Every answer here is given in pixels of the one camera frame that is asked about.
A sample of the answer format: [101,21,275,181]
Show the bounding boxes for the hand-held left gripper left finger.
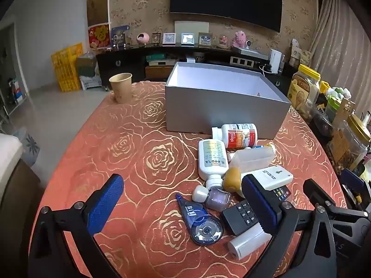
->
[28,174,125,278]

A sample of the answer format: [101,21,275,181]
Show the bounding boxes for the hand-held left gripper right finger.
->
[241,174,338,278]

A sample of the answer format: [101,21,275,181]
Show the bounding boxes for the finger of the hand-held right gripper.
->
[340,168,371,212]
[303,179,371,226]

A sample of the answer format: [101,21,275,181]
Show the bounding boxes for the black remote control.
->
[222,184,292,236]

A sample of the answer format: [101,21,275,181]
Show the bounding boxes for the white remote control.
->
[243,165,294,192]

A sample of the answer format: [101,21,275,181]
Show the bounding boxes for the yellow brown oval object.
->
[223,168,242,193]

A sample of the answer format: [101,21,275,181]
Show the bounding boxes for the purple nail polish bottle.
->
[192,185,231,211]

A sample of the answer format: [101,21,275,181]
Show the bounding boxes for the clear plastic box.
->
[230,146,276,177]

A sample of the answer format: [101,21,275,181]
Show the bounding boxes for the white bottle grey label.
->
[198,139,229,189]

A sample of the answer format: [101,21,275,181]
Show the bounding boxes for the white bottle red label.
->
[211,123,258,149]

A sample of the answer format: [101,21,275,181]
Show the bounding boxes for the grey cardboard box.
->
[165,61,292,140]

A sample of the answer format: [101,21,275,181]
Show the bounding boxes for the wide yellow lid jar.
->
[330,114,371,170]

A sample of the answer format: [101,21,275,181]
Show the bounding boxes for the red rose pattern tablecloth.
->
[29,80,348,278]

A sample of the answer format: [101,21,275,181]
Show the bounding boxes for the green lid jar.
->
[325,87,352,122]

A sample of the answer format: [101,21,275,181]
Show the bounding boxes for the tall yellow lid jar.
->
[291,64,321,119]

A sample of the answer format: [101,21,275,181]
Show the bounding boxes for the brown paper cup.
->
[109,73,133,104]

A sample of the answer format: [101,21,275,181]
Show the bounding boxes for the white plastic basket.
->
[80,75,102,91]

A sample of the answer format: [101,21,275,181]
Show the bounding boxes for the beige curtain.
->
[307,0,371,116]

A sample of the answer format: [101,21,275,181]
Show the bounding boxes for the white upright router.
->
[269,49,283,74]

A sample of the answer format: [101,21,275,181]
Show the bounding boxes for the brown cardboard carton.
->
[77,53,97,77]

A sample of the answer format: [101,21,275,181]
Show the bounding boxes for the yellow plastic crate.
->
[51,43,83,92]

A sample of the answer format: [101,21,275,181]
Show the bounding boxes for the black television cabinet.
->
[96,45,293,93]

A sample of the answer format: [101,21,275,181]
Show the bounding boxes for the white power strip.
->
[230,56,256,66]

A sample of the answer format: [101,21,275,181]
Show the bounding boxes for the silver flat set-top box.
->
[232,48,270,56]

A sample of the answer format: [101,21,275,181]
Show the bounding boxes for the pink figurine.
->
[233,31,247,47]

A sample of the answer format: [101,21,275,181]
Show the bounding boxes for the blue and white card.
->
[111,25,130,48]

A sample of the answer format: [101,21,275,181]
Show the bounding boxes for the red wall poster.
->
[88,23,112,50]

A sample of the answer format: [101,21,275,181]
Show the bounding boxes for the grey photo frame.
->
[198,32,213,47]

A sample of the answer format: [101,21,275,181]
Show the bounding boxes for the black wall television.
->
[170,0,283,33]

